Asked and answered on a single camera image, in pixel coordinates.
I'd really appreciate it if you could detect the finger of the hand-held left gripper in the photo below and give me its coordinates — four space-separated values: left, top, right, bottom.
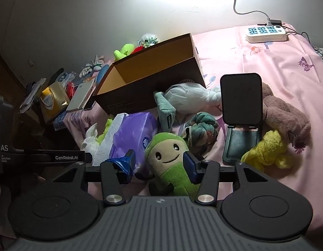
23 149 93 164

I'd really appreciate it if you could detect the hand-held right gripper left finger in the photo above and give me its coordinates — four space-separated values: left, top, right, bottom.
52 149 137 206

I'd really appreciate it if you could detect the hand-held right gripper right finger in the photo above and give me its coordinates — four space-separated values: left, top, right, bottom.
183 150 269 205

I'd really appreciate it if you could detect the green smiling plush toy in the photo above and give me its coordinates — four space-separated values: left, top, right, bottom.
145 132 202 196

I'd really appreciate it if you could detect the white mesh cloth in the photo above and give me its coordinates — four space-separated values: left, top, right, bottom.
81 123 102 160

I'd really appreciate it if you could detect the lime fluffy cloth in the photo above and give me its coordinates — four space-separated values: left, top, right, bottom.
97 119 115 144

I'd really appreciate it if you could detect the teal patterned knotted cloth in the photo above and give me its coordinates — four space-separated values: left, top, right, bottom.
183 111 220 147

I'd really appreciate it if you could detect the brown cardboard box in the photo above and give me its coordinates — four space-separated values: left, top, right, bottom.
92 33 207 115

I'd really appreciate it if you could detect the mint green plush pouch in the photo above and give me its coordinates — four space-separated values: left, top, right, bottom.
154 91 176 132

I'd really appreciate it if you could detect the white knotted cloth bundle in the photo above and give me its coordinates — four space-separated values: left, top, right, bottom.
165 82 222 113

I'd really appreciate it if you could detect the yellow towel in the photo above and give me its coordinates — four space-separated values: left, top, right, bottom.
240 130 294 172

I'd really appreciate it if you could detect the pink-brown plush bear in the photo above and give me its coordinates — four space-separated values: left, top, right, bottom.
261 82 311 148

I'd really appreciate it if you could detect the purple tissue pack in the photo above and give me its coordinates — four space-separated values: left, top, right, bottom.
99 111 160 181

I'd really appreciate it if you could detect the blue patterned packet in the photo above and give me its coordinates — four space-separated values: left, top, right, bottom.
54 111 68 131

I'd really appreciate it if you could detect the stack of papers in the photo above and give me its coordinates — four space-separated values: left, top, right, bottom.
19 78 47 113

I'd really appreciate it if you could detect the gold paper bag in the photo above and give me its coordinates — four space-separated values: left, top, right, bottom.
40 82 71 124

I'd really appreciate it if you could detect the brown wooden cabinet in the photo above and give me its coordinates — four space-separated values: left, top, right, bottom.
0 49 44 126

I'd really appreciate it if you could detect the white book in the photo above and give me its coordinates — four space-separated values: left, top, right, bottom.
66 80 96 111

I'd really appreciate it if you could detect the red mesh pouch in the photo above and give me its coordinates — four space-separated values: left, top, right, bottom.
65 82 78 100

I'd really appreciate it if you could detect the black curved object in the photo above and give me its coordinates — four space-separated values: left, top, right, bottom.
48 68 64 83

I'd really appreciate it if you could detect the blue and white packet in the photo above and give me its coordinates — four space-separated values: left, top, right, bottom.
57 73 75 87

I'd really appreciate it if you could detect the black folding phone stand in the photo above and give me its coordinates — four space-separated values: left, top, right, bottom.
220 73 264 164

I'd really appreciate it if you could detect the blue glasses case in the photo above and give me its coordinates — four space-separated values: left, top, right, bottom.
95 65 111 84

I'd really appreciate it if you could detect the lime green plush toy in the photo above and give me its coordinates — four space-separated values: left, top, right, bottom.
114 43 136 61

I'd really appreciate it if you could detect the pink printed bedsheet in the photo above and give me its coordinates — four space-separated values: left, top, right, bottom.
63 22 323 215

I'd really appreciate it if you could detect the white fluffy panda toy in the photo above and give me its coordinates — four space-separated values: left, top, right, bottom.
137 33 159 49

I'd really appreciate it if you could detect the white power strip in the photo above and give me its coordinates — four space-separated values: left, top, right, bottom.
246 24 289 43

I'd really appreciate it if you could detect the white power cable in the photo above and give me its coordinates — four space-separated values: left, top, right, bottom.
233 0 272 23

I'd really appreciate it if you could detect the black cable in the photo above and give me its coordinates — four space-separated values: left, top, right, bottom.
288 30 323 63

